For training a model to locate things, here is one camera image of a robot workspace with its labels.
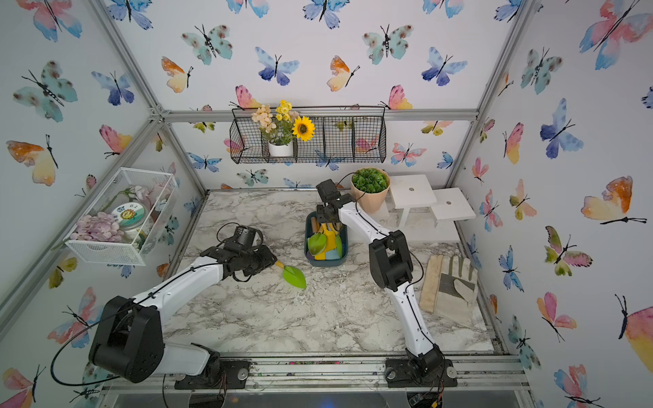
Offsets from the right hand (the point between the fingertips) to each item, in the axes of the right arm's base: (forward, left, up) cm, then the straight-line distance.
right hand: (326, 211), depth 101 cm
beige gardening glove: (-25, -45, -9) cm, 53 cm away
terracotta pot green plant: (-3, -16, +18) cm, 24 cm away
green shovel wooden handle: (-3, +4, -5) cm, 7 cm away
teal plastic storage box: (-18, 0, -8) cm, 20 cm away
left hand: (-22, +15, 0) cm, 26 cm away
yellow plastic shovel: (-12, -3, -5) cm, 13 cm away
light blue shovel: (-16, -3, -6) cm, 17 cm away
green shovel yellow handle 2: (-11, +3, -5) cm, 13 cm away
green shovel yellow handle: (-24, +11, -8) cm, 27 cm away
